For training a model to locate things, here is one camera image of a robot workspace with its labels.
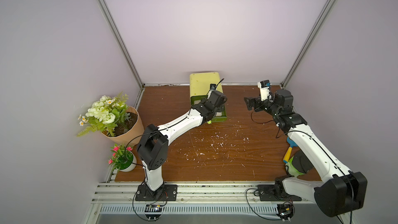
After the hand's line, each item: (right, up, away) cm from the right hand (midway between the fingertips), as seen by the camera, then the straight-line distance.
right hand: (255, 91), depth 76 cm
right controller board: (+12, -56, -6) cm, 58 cm away
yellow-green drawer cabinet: (-28, +5, +16) cm, 33 cm away
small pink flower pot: (-67, -34, 0) cm, 75 cm away
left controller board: (-51, -56, -5) cm, 76 cm away
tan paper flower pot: (-63, -20, -1) cm, 66 cm away
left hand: (-18, -5, +10) cm, 21 cm away
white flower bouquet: (-68, -10, -9) cm, 70 cm away
